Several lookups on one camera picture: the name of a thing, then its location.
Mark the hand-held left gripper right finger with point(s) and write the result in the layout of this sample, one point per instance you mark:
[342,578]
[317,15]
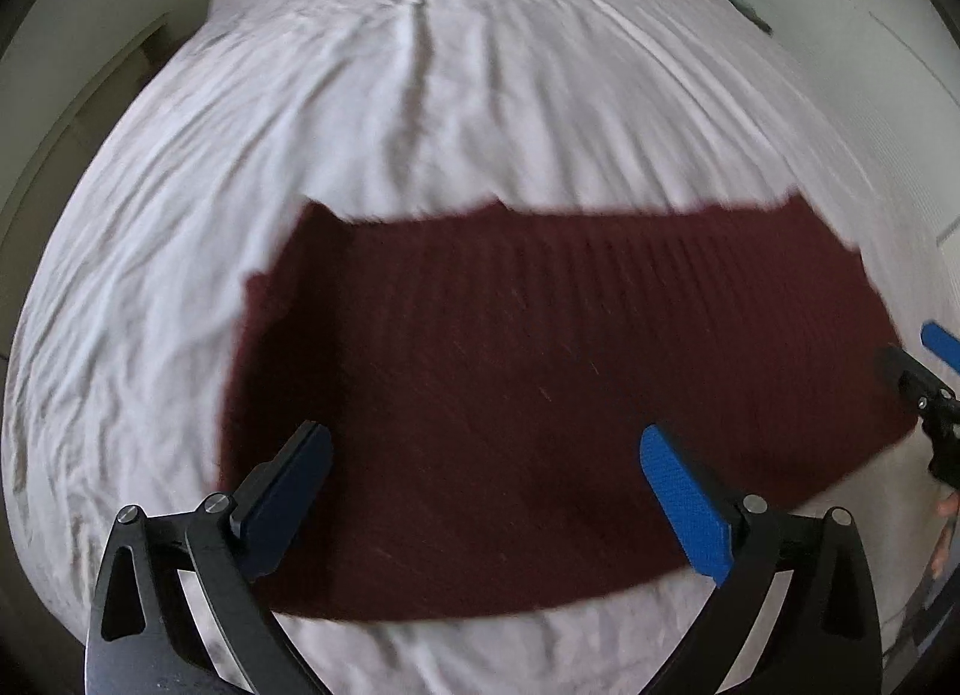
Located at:
[690,507]

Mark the low white wall cabinet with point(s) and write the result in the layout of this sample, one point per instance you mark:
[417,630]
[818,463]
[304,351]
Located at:
[82,140]

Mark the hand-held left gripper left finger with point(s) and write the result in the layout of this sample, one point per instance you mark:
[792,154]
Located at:
[289,496]

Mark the maroon knitted sweater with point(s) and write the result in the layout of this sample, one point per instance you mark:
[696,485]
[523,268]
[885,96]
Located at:
[540,365]

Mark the wooden nightstand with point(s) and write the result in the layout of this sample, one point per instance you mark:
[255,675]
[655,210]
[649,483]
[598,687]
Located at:
[742,2]

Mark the bed with white sheet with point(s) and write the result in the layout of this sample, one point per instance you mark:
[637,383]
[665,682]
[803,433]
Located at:
[450,103]

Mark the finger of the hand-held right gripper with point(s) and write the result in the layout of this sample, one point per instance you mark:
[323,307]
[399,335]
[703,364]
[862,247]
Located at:
[911,374]
[943,343]

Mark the person's right hand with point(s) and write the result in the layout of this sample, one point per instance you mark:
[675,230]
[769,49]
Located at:
[949,505]

